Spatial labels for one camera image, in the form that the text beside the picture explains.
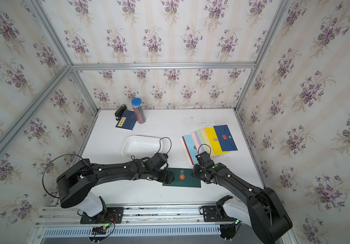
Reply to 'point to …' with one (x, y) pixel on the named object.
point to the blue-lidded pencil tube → (139, 112)
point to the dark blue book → (127, 120)
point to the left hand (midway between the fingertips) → (170, 180)
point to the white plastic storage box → (142, 146)
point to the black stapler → (119, 113)
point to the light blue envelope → (192, 148)
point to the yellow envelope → (215, 141)
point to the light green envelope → (202, 141)
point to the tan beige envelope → (207, 142)
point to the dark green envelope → (183, 177)
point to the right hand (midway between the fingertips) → (197, 175)
